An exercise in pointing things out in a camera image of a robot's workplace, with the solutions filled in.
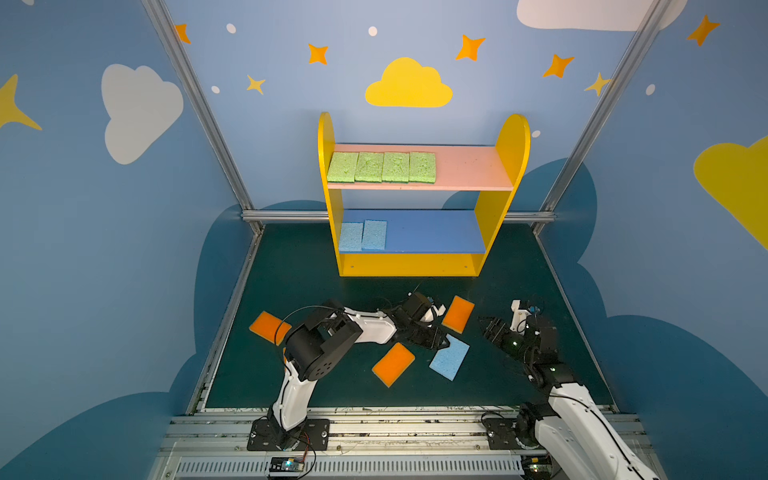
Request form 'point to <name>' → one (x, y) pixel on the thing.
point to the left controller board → (286, 464)
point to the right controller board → (536, 466)
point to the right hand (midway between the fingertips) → (487, 319)
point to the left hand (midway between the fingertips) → (447, 341)
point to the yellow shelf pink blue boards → (433, 242)
